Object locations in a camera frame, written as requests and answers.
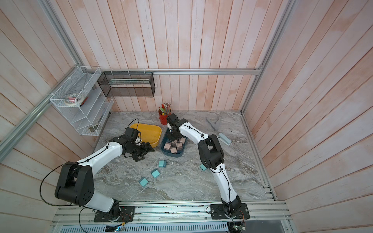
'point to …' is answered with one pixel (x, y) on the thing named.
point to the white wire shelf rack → (87, 119)
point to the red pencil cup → (163, 114)
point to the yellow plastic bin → (151, 133)
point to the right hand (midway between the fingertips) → (172, 137)
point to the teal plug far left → (144, 182)
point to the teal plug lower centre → (155, 173)
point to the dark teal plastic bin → (167, 152)
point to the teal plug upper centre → (162, 163)
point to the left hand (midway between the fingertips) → (150, 154)
